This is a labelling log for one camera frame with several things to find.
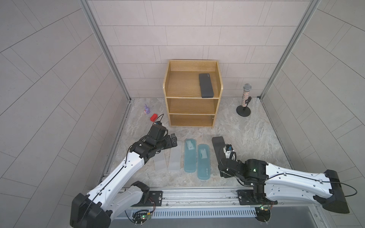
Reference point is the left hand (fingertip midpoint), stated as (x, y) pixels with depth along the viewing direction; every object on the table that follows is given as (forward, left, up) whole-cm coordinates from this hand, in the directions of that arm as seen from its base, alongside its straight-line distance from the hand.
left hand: (173, 138), depth 79 cm
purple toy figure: (+29, +23, -10) cm, 38 cm away
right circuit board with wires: (-33, -47, -18) cm, 60 cm away
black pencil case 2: (+24, -18, +19) cm, 36 cm away
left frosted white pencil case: (-9, +8, -12) cm, 17 cm away
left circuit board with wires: (-34, +14, -15) cm, 40 cm away
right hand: (-15, -27, -6) cm, 31 cm away
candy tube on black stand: (+31, -51, -11) cm, 61 cm away
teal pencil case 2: (-8, -18, -13) cm, 24 cm away
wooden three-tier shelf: (+23, -11, +17) cm, 31 cm away
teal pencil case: (-8, -10, -13) cm, 18 cm away
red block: (+24, +17, -11) cm, 31 cm away
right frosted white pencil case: (-6, -1, -12) cm, 13 cm away
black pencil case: (-2, -25, -1) cm, 25 cm away
